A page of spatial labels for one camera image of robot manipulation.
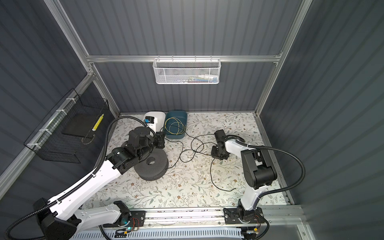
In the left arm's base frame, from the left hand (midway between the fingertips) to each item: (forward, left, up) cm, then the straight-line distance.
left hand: (165, 132), depth 72 cm
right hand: (+1, -29, -29) cm, 41 cm away
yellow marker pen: (+10, +36, -1) cm, 37 cm away
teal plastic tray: (+37, -6, -25) cm, 45 cm away
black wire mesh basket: (-6, +50, +3) cm, 50 cm away
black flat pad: (+7, +43, 0) cm, 43 cm away
